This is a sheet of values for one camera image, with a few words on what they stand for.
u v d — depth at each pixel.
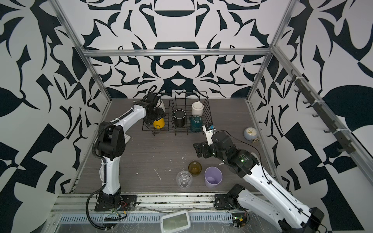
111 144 0.55
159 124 0.95
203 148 0.62
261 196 0.46
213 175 0.79
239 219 0.71
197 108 1.02
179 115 0.94
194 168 0.86
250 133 0.96
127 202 0.74
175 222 0.65
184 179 0.81
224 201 0.75
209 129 0.61
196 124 0.93
